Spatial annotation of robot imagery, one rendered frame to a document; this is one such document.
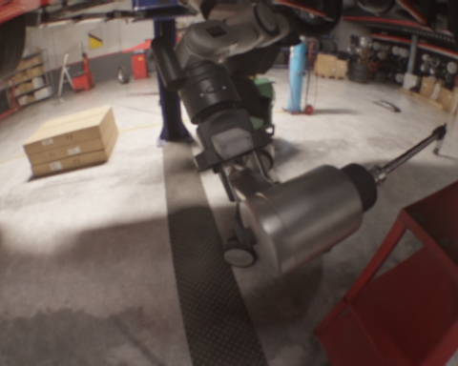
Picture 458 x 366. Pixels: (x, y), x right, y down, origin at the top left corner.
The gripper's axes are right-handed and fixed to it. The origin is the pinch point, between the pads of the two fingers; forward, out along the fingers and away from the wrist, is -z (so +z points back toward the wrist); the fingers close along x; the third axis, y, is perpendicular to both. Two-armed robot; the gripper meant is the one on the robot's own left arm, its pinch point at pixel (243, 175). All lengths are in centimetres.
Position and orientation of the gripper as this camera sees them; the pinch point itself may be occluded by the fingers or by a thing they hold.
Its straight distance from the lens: 35.2
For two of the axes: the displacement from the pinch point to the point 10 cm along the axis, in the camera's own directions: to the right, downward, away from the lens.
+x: -9.1, 3.8, -1.6
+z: -3.9, -9.2, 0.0
